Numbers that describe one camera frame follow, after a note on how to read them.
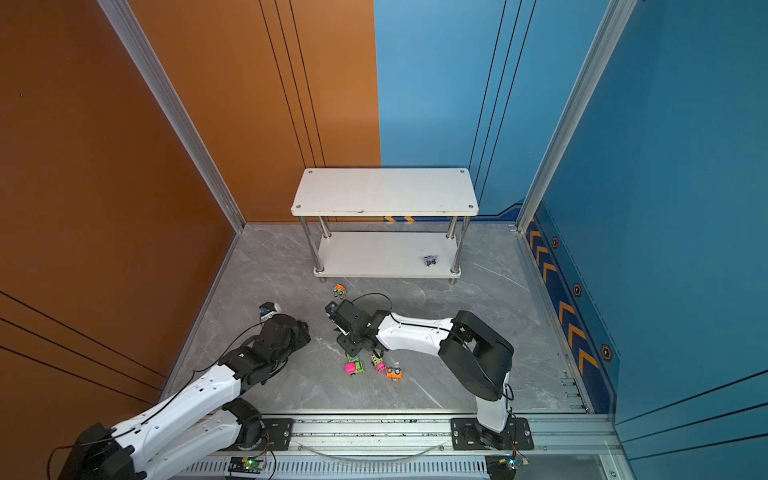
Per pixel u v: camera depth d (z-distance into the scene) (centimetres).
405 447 72
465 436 72
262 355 63
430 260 97
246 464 71
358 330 66
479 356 48
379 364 83
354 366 82
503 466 70
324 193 81
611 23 71
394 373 81
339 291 97
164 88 81
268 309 75
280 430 74
